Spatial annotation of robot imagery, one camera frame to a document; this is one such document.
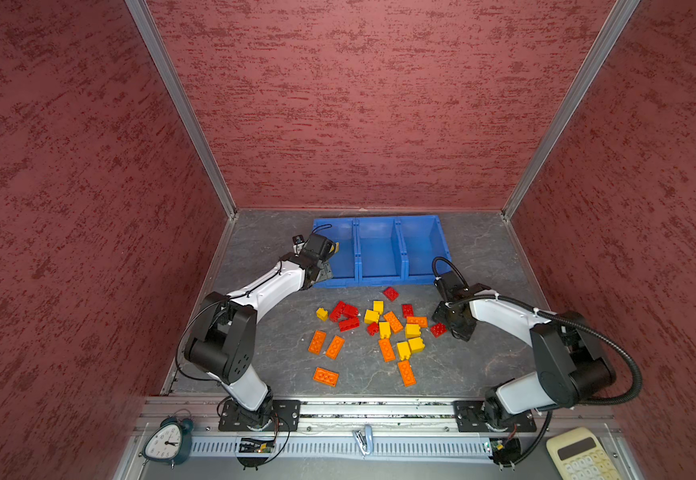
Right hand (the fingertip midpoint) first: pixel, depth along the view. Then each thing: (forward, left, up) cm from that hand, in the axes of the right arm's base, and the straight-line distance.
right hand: (442, 330), depth 89 cm
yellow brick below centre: (0, +18, +2) cm, 18 cm away
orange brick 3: (-12, +13, 0) cm, 17 cm away
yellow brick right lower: (-5, +9, +3) cm, 11 cm away
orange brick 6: (-12, +36, +2) cm, 38 cm away
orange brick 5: (-4, +33, +1) cm, 33 cm away
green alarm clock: (-26, +70, +5) cm, 75 cm away
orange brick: (+3, +6, +2) cm, 7 cm away
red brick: (+6, +33, +2) cm, 34 cm away
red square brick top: (+12, +15, +2) cm, 20 cm away
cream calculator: (-32, -25, +2) cm, 40 cm away
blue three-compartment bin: (+32, +15, 0) cm, 35 cm away
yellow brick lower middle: (-6, +13, +2) cm, 15 cm away
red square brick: (+7, +29, +2) cm, 30 cm away
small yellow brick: (+6, +37, +3) cm, 38 cm away
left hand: (+15, +41, +9) cm, 45 cm away
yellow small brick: (+8, +19, +2) cm, 21 cm away
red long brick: (+3, +29, +2) cm, 29 cm away
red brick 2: (0, +2, +2) cm, 2 cm away
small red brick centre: (+1, +21, +2) cm, 22 cm away
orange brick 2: (-5, +18, 0) cm, 18 cm away
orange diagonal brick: (+2, +15, +2) cm, 15 cm away
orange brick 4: (-3, +38, +2) cm, 38 cm away
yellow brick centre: (+4, +22, +2) cm, 22 cm away
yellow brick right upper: (0, +9, +1) cm, 9 cm away
